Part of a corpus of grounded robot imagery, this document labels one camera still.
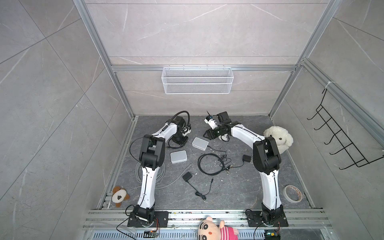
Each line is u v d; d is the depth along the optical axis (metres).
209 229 0.65
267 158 0.56
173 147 1.01
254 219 0.73
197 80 1.01
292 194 0.82
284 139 0.84
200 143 1.01
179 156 0.95
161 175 0.88
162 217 0.73
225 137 0.92
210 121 0.89
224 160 0.95
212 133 0.88
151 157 0.60
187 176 0.87
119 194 0.78
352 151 0.63
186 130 0.94
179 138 0.92
